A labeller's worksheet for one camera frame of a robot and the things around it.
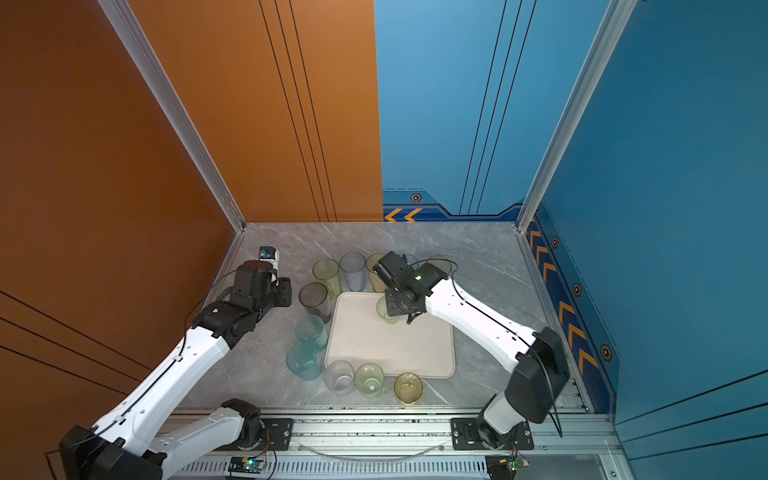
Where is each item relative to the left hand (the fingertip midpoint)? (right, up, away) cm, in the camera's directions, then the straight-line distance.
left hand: (284, 278), depth 79 cm
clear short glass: (+14, -27, +2) cm, 31 cm away
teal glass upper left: (+5, -16, +9) cm, 19 cm away
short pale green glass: (+27, -7, -9) cm, 29 cm away
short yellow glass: (+33, -30, +2) cm, 45 cm away
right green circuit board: (+56, -45, -8) cm, 72 cm away
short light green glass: (+23, -28, +2) cm, 36 cm away
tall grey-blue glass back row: (+17, +3, +13) cm, 21 cm away
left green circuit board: (-6, -44, -8) cm, 45 cm away
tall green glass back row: (+8, +1, +15) cm, 17 cm away
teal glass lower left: (+5, -22, +2) cm, 23 cm away
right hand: (+30, -7, 0) cm, 31 cm away
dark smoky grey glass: (+5, -7, +13) cm, 15 cm away
